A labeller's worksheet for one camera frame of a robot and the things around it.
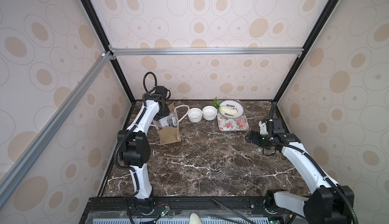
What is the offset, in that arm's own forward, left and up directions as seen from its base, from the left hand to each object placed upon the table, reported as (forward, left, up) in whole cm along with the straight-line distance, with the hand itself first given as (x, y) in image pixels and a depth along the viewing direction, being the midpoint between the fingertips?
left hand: (167, 112), depth 91 cm
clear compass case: (-1, -3, -6) cm, 7 cm away
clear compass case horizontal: (-4, +2, -4) cm, 6 cm away
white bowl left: (+11, -17, -15) cm, 25 cm away
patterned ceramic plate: (+23, -46, -15) cm, 54 cm away
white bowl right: (+13, -27, -15) cm, 34 cm away
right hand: (-16, -52, -3) cm, 54 cm away
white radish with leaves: (+14, -38, -12) cm, 43 cm away
